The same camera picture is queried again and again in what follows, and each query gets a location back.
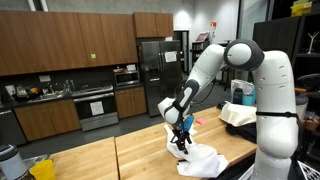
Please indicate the white linen cloth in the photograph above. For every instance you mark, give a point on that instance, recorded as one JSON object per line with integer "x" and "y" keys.
{"x": 200, "y": 160}

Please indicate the black dishwasher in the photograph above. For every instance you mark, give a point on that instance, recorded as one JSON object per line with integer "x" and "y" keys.
{"x": 11, "y": 128}

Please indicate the grey bottle with dark lid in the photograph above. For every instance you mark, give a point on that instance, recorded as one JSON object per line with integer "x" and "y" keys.
{"x": 13, "y": 165}

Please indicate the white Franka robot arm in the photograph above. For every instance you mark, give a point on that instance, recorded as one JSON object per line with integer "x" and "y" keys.
{"x": 276, "y": 110}

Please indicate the metal sink faucet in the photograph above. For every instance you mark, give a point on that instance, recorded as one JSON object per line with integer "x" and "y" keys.
{"x": 70, "y": 85}

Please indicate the black drink bottle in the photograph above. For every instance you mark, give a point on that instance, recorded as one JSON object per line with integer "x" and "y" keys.
{"x": 237, "y": 96}

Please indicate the cream cloth bag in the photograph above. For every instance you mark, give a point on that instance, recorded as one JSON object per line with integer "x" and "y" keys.
{"x": 238, "y": 113}

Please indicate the yellow storage bin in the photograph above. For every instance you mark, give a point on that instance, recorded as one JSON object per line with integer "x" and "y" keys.
{"x": 301, "y": 9}

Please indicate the white paper on refrigerator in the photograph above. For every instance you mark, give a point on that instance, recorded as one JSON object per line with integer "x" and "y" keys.
{"x": 170, "y": 56}

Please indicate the teal tumbler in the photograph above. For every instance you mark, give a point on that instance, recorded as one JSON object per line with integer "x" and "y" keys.
{"x": 248, "y": 99}

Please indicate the black bag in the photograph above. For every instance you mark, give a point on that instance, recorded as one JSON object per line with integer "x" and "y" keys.
{"x": 243, "y": 131}

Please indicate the white wall outlet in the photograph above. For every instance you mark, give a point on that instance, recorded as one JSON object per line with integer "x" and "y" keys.
{"x": 44, "y": 78}

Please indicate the stack of white plates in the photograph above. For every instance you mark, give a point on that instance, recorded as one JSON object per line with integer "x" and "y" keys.
{"x": 131, "y": 67}

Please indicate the black office chair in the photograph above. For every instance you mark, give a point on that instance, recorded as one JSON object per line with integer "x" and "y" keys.
{"x": 308, "y": 85}

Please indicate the brown wooden wall cabinets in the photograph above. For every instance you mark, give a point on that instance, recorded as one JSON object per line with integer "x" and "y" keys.
{"x": 60, "y": 40}

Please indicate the stainless steel oven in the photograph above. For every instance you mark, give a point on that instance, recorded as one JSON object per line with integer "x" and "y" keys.
{"x": 96, "y": 110}

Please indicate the stainless steel refrigerator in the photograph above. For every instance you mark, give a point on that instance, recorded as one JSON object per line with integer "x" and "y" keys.
{"x": 160, "y": 80}

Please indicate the pink sticky note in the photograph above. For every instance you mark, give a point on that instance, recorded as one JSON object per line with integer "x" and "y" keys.
{"x": 200, "y": 121}

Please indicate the black storage shelf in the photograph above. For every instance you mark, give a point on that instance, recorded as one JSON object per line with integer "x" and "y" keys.
{"x": 276, "y": 33}

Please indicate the green sticky note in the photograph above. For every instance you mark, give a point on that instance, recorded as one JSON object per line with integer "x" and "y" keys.
{"x": 93, "y": 56}

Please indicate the bowl on microwave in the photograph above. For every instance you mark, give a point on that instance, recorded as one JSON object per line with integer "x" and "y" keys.
{"x": 118, "y": 70}

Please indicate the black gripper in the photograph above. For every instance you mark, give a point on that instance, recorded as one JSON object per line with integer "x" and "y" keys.
{"x": 180, "y": 136}

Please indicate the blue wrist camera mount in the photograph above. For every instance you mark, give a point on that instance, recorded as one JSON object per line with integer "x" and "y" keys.
{"x": 188, "y": 122}

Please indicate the wooden cabinet above refrigerator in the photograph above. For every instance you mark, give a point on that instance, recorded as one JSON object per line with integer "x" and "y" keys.
{"x": 153, "y": 25}

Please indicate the wide wooden base cabinet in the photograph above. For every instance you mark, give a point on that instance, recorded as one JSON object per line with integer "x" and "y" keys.
{"x": 46, "y": 120}

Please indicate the silver microwave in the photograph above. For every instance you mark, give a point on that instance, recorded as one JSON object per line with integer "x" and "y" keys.
{"x": 126, "y": 78}

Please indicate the wooden base cabinet two doors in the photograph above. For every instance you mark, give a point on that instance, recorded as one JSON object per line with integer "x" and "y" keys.
{"x": 130, "y": 102}

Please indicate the white paper on oven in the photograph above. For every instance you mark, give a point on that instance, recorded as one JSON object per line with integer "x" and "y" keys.
{"x": 96, "y": 108}

